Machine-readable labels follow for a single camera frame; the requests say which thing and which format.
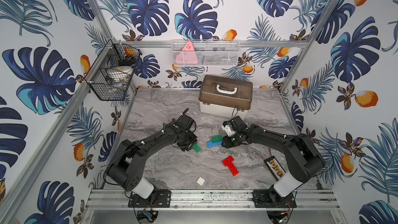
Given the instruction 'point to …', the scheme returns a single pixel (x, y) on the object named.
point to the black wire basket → (114, 54)
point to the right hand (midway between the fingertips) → (224, 143)
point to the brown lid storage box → (226, 97)
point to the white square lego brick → (200, 181)
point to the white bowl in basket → (119, 73)
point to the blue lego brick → (211, 144)
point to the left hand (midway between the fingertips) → (197, 141)
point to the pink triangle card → (187, 56)
